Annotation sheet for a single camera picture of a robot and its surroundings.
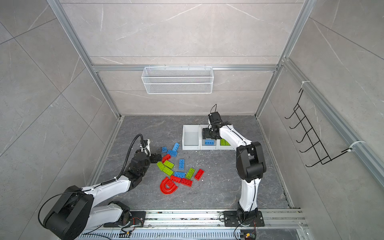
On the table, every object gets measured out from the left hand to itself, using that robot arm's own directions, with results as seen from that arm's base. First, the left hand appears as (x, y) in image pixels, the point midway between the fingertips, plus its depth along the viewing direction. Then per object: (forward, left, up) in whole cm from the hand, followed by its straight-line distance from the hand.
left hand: (154, 144), depth 87 cm
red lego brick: (-14, -26, -12) cm, 32 cm away
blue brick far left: (+3, -4, -11) cm, 12 cm away
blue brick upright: (+5, -12, -10) cm, 17 cm away
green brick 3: (-12, -8, -11) cm, 18 cm away
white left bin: (+13, -22, -11) cm, 28 cm away
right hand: (+10, -34, -4) cm, 36 cm away
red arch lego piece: (-21, -11, -13) cm, 27 cm away
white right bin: (+3, -41, -10) cm, 42 cm away
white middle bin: (+5, -29, -6) cm, 31 cm away
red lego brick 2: (-19, -19, -12) cm, 30 cm away
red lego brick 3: (-18, -14, -10) cm, 24 cm away
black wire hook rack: (-16, -76, +21) cm, 81 cm away
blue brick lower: (-14, -15, -13) cm, 24 cm away
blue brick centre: (-7, -16, -13) cm, 22 cm away
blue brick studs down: (0, -11, -11) cm, 15 cm away
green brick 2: (-7, -8, -12) cm, 16 cm away
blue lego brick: (+8, -35, -11) cm, 37 cm away
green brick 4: (-14, -21, -12) cm, 28 cm away
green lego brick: (+9, -45, -12) cm, 48 cm away
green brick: (-8, -3, -12) cm, 14 cm away
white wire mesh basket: (+41, -14, +16) cm, 47 cm away
